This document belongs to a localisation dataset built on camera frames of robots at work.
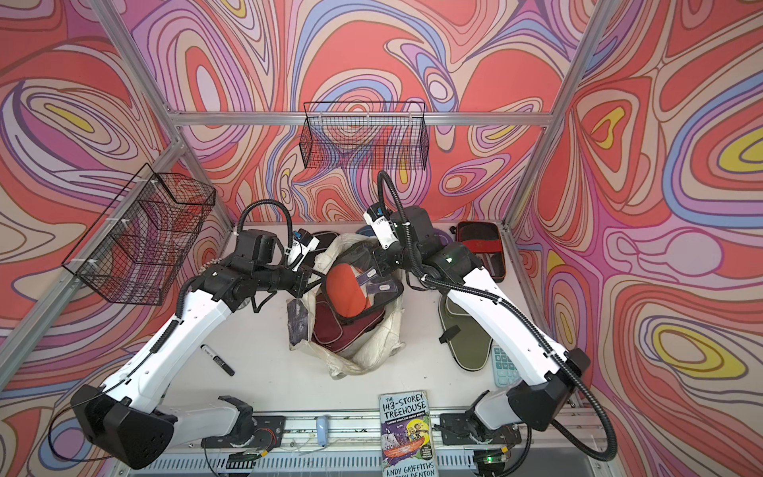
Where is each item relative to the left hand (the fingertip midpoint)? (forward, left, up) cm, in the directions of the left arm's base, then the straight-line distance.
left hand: (326, 278), depth 73 cm
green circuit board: (-35, +20, -28) cm, 49 cm away
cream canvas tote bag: (-13, -14, -9) cm, 21 cm away
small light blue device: (-28, +1, -23) cm, 36 cm away
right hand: (+2, -12, +6) cm, 13 cm away
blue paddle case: (+39, -8, -22) cm, 45 cm away
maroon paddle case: (-5, 0, -22) cm, 22 cm away
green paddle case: (-6, -40, -24) cm, 47 cm away
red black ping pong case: (+33, -53, -22) cm, 67 cm away
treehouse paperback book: (-33, -20, -23) cm, 45 cm away
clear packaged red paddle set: (0, -7, -4) cm, 8 cm away
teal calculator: (-15, -48, -25) cm, 57 cm away
